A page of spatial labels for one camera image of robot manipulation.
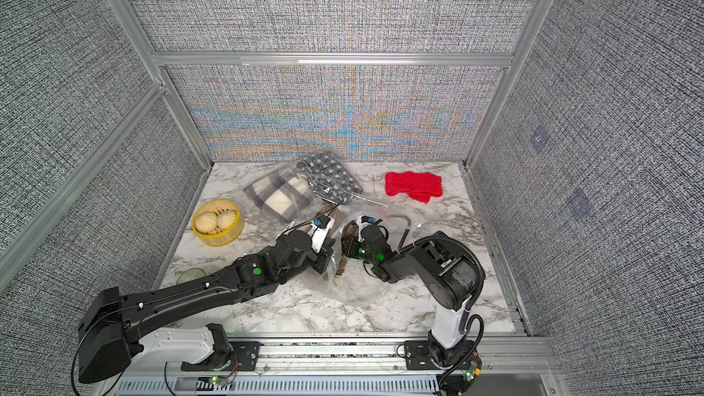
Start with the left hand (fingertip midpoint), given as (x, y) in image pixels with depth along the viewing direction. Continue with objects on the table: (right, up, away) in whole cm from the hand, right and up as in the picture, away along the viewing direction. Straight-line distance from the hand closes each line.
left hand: (339, 239), depth 75 cm
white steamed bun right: (-40, +3, +20) cm, 45 cm away
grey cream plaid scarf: (-21, +11, +25) cm, 35 cm away
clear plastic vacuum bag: (+5, -16, +11) cm, 21 cm away
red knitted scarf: (+30, +15, +35) cm, 49 cm away
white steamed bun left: (-47, +2, +20) cm, 51 cm away
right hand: (-1, -2, +18) cm, 18 cm away
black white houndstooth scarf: (-6, +19, +34) cm, 39 cm away
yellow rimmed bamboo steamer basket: (-41, -3, +18) cm, 45 cm away
